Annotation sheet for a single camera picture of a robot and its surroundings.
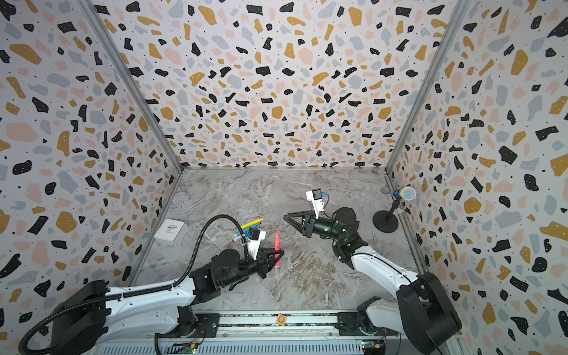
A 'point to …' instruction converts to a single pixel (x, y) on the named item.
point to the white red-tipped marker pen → (233, 240)
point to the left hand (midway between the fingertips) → (285, 253)
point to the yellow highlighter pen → (253, 222)
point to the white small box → (171, 231)
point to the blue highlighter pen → (245, 232)
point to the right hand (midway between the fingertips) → (287, 221)
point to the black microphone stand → (385, 221)
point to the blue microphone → (407, 193)
